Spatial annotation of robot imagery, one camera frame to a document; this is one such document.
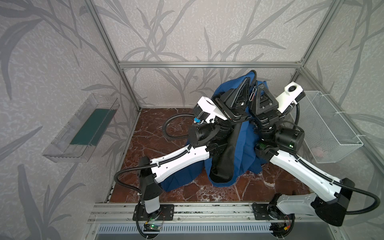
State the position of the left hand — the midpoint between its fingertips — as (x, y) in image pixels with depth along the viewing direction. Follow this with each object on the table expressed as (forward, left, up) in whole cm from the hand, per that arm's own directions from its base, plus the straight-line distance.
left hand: (249, 77), depth 32 cm
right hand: (+1, -4, -3) cm, 5 cm away
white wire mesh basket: (+6, -43, -33) cm, 55 cm away
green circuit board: (-24, +34, -68) cm, 80 cm away
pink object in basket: (+6, -47, -46) cm, 66 cm away
